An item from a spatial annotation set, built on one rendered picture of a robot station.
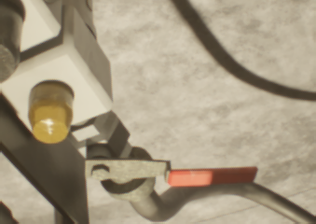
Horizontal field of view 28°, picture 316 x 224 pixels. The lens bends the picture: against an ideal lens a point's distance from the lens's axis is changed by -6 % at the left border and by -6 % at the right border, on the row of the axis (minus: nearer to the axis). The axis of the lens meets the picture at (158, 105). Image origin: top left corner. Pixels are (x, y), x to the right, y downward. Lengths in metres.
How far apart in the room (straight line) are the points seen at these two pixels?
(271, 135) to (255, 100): 0.12
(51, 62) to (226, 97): 0.76
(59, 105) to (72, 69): 0.03
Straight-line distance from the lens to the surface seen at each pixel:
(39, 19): 0.48
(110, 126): 0.60
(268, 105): 1.28
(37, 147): 0.58
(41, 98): 0.52
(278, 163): 1.43
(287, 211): 1.09
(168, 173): 0.59
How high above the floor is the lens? 0.84
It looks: 43 degrees down
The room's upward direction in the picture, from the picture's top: 172 degrees clockwise
